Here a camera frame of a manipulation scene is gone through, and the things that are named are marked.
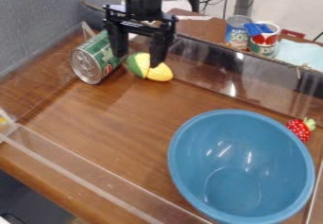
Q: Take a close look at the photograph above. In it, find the green tin can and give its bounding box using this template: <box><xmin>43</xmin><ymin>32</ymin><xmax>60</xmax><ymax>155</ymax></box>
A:
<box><xmin>71</xmin><ymin>30</ymin><xmax>123</xmax><ymax>84</ymax></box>

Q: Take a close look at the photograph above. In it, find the clear acrylic front wall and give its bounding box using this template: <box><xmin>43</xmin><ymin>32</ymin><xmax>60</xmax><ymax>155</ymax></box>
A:
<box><xmin>0</xmin><ymin>108</ymin><xmax>212</xmax><ymax>224</ymax></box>

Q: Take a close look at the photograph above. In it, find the blue plastic bowl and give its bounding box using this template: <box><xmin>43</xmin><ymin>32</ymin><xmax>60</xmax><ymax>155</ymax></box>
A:
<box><xmin>168</xmin><ymin>110</ymin><xmax>315</xmax><ymax>224</ymax></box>

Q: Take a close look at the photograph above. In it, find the clear acrylic wall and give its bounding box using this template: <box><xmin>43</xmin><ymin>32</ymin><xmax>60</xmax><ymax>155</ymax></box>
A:
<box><xmin>0</xmin><ymin>108</ymin><xmax>212</xmax><ymax>224</ymax></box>
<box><xmin>80</xmin><ymin>1</ymin><xmax>323</xmax><ymax>127</ymax></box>

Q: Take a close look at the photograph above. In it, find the blue soup can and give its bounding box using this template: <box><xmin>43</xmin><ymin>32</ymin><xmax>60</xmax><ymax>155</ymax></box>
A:
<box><xmin>224</xmin><ymin>15</ymin><xmax>252</xmax><ymax>49</ymax></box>

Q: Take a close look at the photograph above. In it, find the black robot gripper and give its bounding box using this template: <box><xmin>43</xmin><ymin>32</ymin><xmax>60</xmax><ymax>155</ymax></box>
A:
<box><xmin>104</xmin><ymin>0</ymin><xmax>176</xmax><ymax>68</ymax></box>

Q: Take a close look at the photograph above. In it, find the clear acrylic back wall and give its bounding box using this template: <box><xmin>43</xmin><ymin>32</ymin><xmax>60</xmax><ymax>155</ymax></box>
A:
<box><xmin>80</xmin><ymin>1</ymin><xmax>323</xmax><ymax>127</ymax></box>

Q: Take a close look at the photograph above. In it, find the light blue cloth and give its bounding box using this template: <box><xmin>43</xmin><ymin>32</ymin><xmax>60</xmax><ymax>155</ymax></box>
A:
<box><xmin>275</xmin><ymin>39</ymin><xmax>323</xmax><ymax>72</ymax></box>

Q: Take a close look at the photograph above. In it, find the red white tomato can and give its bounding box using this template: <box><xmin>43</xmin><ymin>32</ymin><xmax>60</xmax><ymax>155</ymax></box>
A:
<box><xmin>248</xmin><ymin>22</ymin><xmax>280</xmax><ymax>57</ymax></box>

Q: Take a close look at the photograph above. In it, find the yellow green toy corn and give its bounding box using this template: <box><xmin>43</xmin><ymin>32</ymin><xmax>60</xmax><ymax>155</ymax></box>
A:
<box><xmin>127</xmin><ymin>52</ymin><xmax>173</xmax><ymax>82</ymax></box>

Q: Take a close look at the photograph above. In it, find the red toy strawberry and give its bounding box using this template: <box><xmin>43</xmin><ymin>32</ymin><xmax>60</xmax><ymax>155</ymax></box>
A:
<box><xmin>287</xmin><ymin>118</ymin><xmax>315</xmax><ymax>143</ymax></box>

